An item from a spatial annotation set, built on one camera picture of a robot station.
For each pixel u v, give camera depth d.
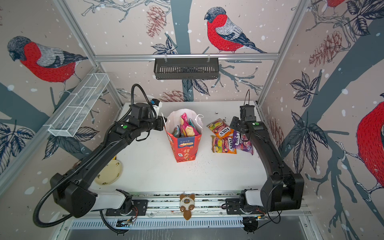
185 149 0.78
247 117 0.62
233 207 0.73
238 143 0.93
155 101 0.67
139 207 0.73
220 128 1.01
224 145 0.92
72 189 0.38
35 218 0.35
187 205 0.73
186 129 0.80
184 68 1.07
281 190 0.40
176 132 0.92
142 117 0.58
